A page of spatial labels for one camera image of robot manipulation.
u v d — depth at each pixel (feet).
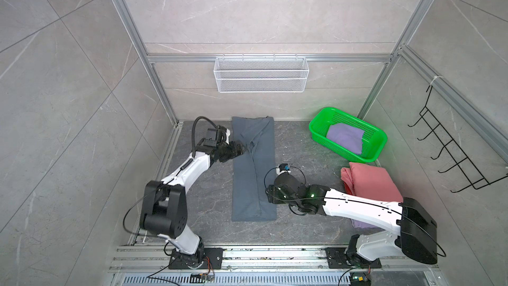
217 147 2.35
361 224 1.61
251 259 2.45
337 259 2.40
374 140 3.52
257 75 3.29
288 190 1.95
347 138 3.57
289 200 1.94
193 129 2.24
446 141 2.28
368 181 2.85
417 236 1.30
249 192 2.96
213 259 2.41
